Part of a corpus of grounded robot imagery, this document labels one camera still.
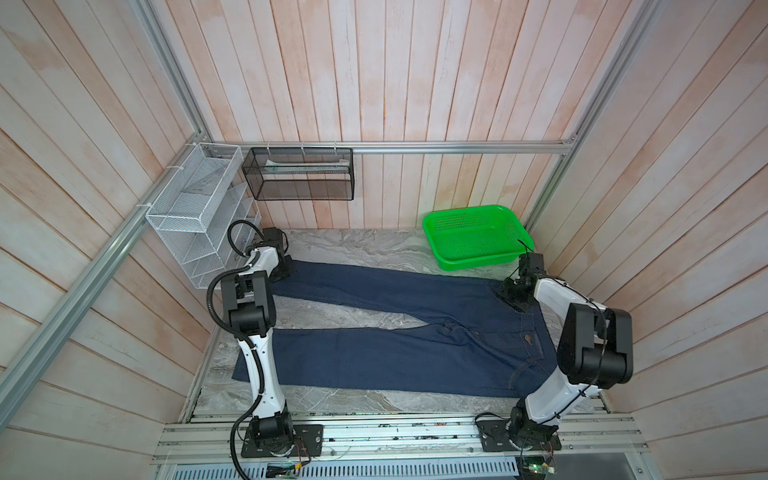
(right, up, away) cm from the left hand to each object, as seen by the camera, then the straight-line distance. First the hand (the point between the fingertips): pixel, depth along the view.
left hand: (286, 276), depth 106 cm
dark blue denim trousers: (+63, -18, -18) cm, 68 cm away
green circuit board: (+71, -44, -35) cm, 91 cm away
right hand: (+75, -5, -9) cm, 76 cm away
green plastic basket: (+74, +15, +13) cm, 76 cm away
